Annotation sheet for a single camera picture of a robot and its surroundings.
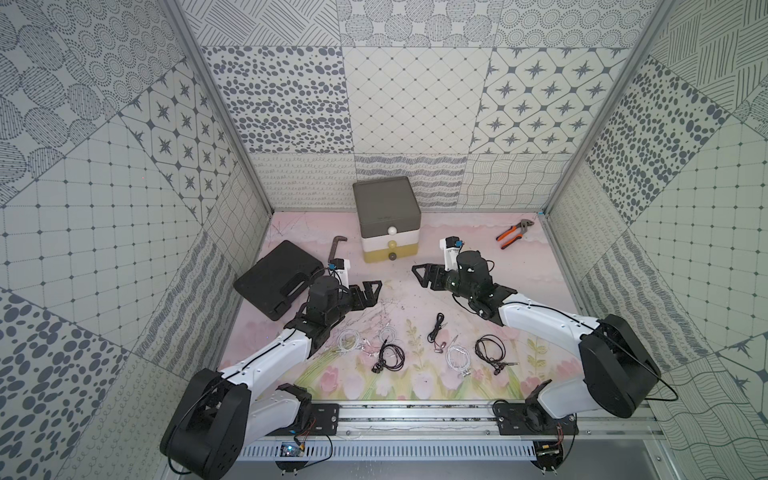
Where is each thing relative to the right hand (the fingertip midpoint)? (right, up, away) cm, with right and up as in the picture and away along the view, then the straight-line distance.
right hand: (422, 271), depth 85 cm
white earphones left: (-22, -21, +2) cm, 30 cm away
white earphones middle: (-10, -19, +3) cm, 22 cm away
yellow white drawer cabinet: (-10, +16, +6) cm, 20 cm away
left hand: (-15, -2, -2) cm, 15 cm away
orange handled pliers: (+43, +15, +30) cm, 54 cm away
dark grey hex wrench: (-31, +7, +25) cm, 40 cm away
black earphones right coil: (+21, -23, +1) cm, 31 cm away
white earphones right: (+10, -24, -2) cm, 27 cm away
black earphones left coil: (-9, -24, -1) cm, 26 cm away
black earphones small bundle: (+3, -20, +3) cm, 20 cm away
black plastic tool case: (-46, -4, +10) cm, 47 cm away
